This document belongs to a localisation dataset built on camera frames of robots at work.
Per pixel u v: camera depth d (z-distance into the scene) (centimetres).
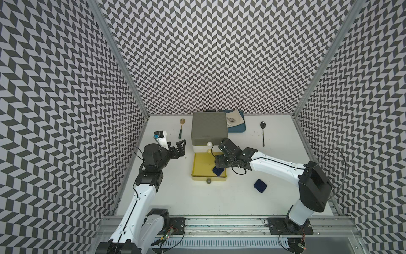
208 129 89
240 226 75
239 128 108
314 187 44
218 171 89
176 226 72
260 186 86
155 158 58
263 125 111
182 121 113
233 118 117
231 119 115
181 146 70
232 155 63
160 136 66
